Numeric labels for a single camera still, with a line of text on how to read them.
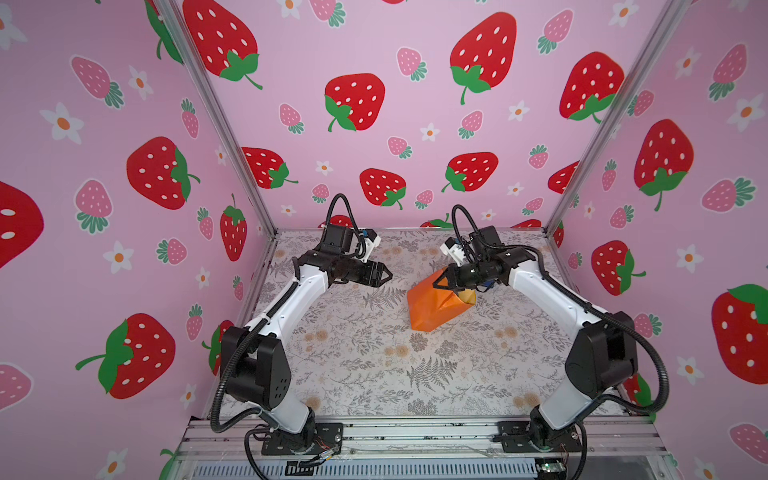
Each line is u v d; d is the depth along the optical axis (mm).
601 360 457
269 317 469
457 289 781
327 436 745
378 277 743
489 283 698
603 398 505
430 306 837
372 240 764
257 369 436
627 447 733
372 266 732
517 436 731
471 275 728
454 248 782
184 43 717
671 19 691
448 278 773
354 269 733
